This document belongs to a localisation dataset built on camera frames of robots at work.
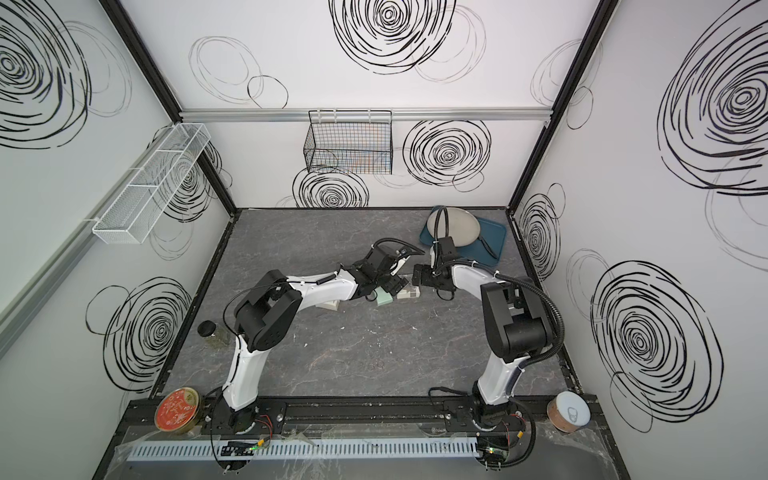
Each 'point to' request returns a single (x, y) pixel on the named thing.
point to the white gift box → (331, 305)
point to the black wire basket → (350, 142)
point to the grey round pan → (463, 225)
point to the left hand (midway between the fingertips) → (395, 268)
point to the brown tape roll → (569, 412)
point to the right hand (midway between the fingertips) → (428, 279)
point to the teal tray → (493, 232)
